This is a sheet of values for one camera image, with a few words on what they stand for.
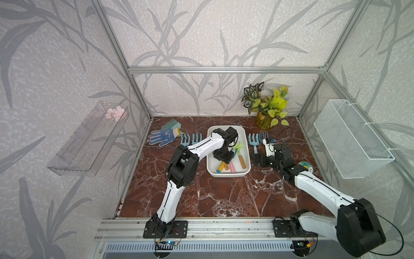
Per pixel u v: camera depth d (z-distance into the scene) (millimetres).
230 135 793
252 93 1046
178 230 727
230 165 937
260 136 1083
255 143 1046
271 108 999
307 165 865
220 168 894
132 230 754
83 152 651
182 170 547
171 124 1155
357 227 402
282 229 728
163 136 1089
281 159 652
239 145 1038
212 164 963
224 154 807
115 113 769
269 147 741
